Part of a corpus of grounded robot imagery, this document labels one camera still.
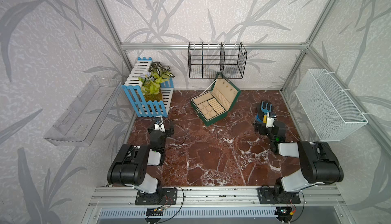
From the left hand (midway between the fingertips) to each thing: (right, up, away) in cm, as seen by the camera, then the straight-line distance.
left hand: (163, 120), depth 90 cm
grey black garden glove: (+63, +1, +14) cm, 64 cm away
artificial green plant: (-8, +24, +2) cm, 26 cm away
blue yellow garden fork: (+68, +5, +15) cm, 69 cm away
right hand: (+63, 0, +5) cm, 63 cm away
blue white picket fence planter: (-15, +7, +10) cm, 19 cm away
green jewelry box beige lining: (+37, +14, +15) cm, 42 cm away
